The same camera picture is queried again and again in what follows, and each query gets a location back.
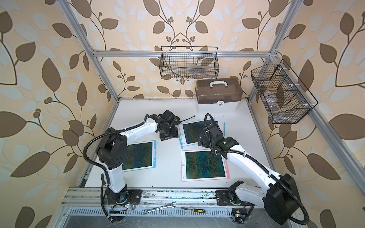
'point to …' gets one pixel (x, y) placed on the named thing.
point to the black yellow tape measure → (187, 118)
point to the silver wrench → (145, 211)
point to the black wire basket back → (189, 62)
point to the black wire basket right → (285, 97)
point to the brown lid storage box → (217, 95)
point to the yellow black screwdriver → (195, 210)
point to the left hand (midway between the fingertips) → (173, 135)
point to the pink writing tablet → (199, 165)
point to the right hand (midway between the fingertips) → (206, 140)
